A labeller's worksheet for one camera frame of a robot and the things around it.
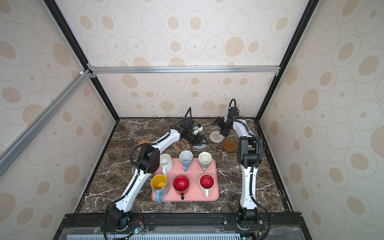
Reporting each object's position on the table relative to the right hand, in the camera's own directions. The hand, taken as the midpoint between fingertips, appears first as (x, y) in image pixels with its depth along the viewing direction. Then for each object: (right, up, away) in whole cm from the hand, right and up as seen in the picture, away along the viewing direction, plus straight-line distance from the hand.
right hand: (215, 126), depth 105 cm
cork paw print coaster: (-25, -14, -2) cm, 28 cm away
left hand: (-5, -10, -8) cm, 14 cm away
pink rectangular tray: (-15, -35, -20) cm, 43 cm away
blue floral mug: (-20, -20, -15) cm, 32 cm away
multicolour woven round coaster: (0, -7, +4) cm, 8 cm away
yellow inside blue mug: (-35, -33, -22) cm, 53 cm away
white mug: (-31, -22, -20) cm, 43 cm away
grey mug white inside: (-8, -21, -14) cm, 27 cm away
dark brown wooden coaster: (-54, -16, -2) cm, 56 cm away
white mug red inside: (-8, -33, -20) cm, 39 cm away
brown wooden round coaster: (+10, -13, -1) cm, 16 cm away
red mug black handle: (-23, -34, -20) cm, 46 cm away
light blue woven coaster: (-11, -15, -2) cm, 18 cm away
